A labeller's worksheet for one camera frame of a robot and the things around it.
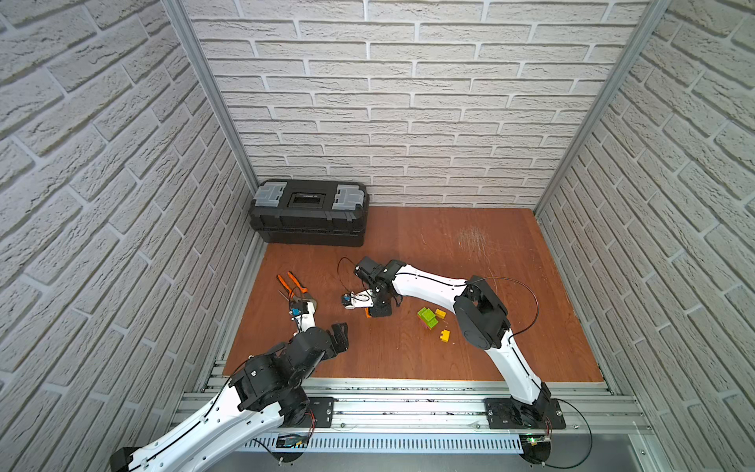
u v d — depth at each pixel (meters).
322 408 0.74
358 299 0.81
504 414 0.74
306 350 0.52
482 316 0.56
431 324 0.85
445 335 0.83
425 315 0.86
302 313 0.64
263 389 0.49
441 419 0.74
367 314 0.83
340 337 0.66
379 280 0.69
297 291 0.95
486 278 1.01
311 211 0.97
